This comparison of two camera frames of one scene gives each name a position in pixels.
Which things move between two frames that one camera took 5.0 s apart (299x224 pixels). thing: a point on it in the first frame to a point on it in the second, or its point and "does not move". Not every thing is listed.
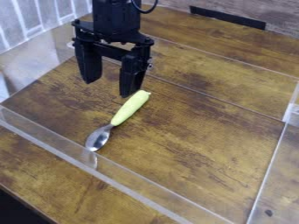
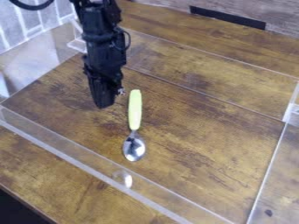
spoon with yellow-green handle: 98,138 to 136,147
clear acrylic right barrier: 277,203 does not move
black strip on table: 234,19 does not move
